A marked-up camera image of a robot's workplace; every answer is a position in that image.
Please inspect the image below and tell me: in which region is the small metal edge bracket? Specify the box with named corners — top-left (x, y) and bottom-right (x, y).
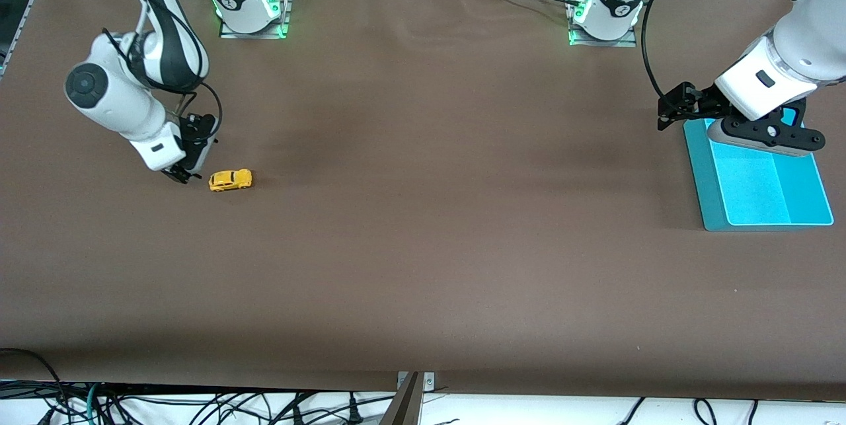
top-left (397, 371), bottom-right (436, 391)

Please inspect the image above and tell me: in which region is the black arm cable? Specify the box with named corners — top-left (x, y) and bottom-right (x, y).
top-left (640, 0), bottom-right (695, 103)
top-left (99, 0), bottom-right (223, 145)

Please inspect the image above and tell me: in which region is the dark slanted post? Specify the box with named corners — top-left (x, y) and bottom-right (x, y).
top-left (378, 372), bottom-right (424, 425)

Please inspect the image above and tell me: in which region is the yellow beetle toy car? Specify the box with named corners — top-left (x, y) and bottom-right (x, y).
top-left (208, 169), bottom-right (253, 192)

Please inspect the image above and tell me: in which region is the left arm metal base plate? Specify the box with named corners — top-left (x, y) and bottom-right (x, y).
top-left (567, 0), bottom-right (638, 48)

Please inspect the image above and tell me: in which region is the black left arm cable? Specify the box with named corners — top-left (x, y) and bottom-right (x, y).
top-left (640, 0), bottom-right (695, 103)

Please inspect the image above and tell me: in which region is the teal plastic storage bin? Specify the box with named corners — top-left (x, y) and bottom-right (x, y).
top-left (683, 118), bottom-right (835, 232)

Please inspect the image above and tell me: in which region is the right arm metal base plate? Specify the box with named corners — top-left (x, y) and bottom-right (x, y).
top-left (219, 0), bottom-right (292, 39)

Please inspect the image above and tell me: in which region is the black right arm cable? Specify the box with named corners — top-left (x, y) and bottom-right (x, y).
top-left (99, 0), bottom-right (223, 145)

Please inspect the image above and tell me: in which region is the thick black looped cable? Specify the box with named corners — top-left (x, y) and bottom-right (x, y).
top-left (0, 348), bottom-right (67, 425)

